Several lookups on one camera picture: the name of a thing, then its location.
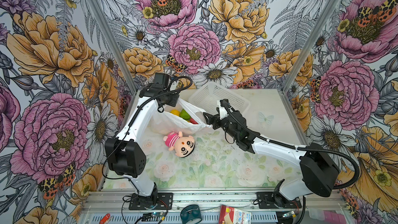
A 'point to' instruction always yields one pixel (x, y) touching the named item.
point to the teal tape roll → (190, 212)
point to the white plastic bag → (165, 123)
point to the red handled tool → (104, 218)
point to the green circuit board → (157, 214)
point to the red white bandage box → (230, 215)
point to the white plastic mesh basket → (205, 95)
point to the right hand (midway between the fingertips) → (210, 115)
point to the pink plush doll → (183, 146)
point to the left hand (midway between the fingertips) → (172, 102)
